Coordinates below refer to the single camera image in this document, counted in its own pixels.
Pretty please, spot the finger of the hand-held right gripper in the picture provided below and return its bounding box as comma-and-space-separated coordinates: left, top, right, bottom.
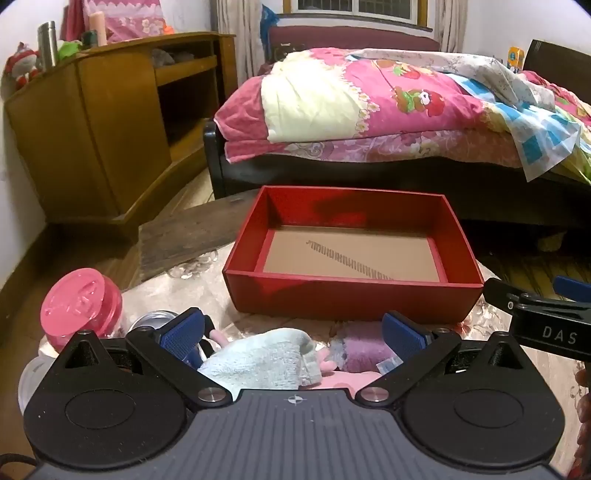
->
483, 277, 539, 319
553, 275, 591, 302

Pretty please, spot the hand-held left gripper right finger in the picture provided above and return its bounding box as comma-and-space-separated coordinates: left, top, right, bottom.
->
355, 311, 539, 410

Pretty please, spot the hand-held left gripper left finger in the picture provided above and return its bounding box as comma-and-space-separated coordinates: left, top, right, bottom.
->
50, 308, 234, 410

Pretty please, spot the purple towel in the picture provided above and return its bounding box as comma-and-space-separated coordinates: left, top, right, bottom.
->
343, 323, 394, 373

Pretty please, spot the red cardboard box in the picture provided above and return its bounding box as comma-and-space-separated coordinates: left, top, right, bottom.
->
222, 185, 485, 324

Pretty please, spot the person's right hand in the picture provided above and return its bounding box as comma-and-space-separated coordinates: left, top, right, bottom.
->
569, 369, 591, 480

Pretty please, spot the blue drink can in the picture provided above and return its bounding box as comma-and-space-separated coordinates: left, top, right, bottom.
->
126, 310, 184, 336

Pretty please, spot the dark wooden plank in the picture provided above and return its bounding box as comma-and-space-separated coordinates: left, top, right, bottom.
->
138, 189, 260, 283

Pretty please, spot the pink lidded jar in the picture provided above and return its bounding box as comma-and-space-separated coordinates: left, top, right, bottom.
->
40, 268, 123, 357

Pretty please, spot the dark wooden bed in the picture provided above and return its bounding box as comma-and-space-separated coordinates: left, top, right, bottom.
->
203, 25, 591, 232

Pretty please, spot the wooden cabinet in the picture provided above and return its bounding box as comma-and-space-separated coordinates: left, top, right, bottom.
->
4, 31, 239, 230

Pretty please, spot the pink cartoon quilt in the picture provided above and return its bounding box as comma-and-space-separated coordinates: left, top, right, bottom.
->
215, 48, 591, 168

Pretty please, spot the beige curtain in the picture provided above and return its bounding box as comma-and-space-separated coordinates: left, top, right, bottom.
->
210, 0, 269, 89
434, 0, 468, 52

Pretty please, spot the grey cloth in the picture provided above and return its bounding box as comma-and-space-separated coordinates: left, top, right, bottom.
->
151, 48, 195, 66

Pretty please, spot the green toy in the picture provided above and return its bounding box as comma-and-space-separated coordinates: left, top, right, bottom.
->
57, 39, 86, 59

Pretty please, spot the red white plush doll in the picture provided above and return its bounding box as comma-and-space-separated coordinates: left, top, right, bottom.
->
4, 42, 43, 91

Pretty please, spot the pink cylinder candle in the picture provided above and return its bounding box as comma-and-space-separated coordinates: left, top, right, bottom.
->
89, 13, 109, 47

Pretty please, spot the steel thermos flask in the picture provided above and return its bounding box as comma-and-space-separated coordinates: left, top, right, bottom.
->
37, 21, 60, 71

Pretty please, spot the pink lace-trimmed cloth cover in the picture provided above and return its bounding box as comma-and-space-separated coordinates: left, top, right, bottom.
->
62, 0, 168, 44

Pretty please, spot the window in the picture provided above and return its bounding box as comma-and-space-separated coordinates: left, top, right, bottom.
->
281, 0, 435, 31

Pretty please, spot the blue cloth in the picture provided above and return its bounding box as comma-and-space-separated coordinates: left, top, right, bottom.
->
260, 4, 280, 43

